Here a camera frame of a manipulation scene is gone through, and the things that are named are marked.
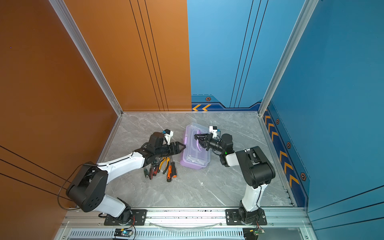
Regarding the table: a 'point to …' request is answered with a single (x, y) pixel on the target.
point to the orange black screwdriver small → (174, 175)
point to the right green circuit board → (252, 233)
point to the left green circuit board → (122, 232)
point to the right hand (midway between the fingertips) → (193, 139)
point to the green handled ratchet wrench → (146, 173)
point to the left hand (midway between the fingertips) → (183, 146)
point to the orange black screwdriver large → (169, 173)
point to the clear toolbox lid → (194, 153)
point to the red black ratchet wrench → (151, 172)
